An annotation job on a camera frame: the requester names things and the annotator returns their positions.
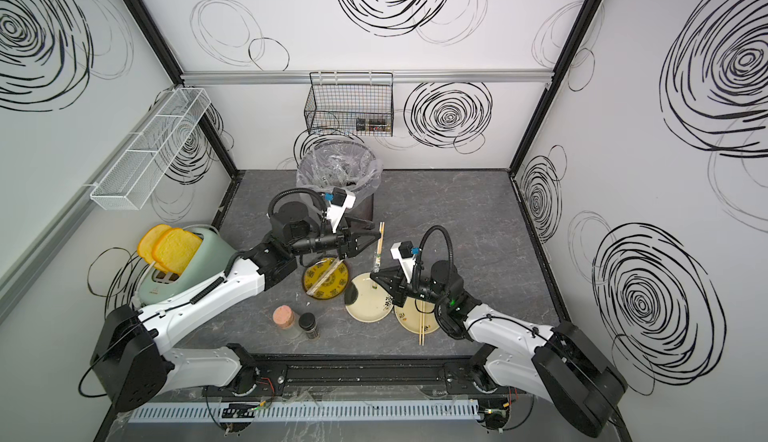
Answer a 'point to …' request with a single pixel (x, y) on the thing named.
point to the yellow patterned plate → (332, 285)
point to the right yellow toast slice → (174, 249)
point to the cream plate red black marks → (409, 315)
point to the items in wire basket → (374, 125)
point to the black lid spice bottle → (307, 322)
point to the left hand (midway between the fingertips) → (376, 232)
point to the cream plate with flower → (373, 304)
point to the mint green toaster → (208, 262)
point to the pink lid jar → (285, 319)
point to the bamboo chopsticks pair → (421, 322)
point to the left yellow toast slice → (146, 243)
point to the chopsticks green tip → (377, 261)
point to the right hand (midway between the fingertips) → (373, 279)
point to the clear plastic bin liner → (339, 164)
